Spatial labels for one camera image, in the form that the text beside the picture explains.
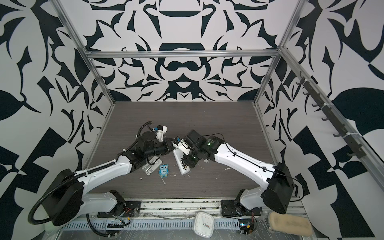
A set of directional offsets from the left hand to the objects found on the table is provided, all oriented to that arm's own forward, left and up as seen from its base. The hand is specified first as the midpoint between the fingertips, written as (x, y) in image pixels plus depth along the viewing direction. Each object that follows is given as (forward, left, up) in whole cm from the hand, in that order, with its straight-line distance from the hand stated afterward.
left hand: (183, 140), depth 76 cm
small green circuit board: (-35, -29, -21) cm, 50 cm away
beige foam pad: (-35, -46, -15) cm, 60 cm away
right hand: (-8, -1, -5) cm, 9 cm away
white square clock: (-34, -8, -16) cm, 38 cm away
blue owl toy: (-8, +12, -19) cm, 24 cm away
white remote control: (-7, +2, -4) cm, 8 cm away
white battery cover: (-11, +14, -2) cm, 18 cm away
